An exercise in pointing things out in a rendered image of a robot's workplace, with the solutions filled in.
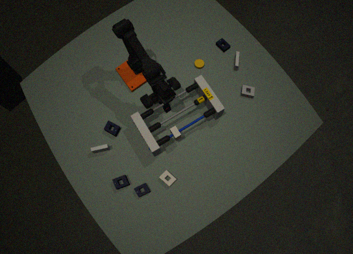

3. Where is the yellow round disc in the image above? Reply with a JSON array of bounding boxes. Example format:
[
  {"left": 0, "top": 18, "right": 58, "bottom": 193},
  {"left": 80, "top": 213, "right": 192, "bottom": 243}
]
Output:
[{"left": 195, "top": 59, "right": 204, "bottom": 69}]

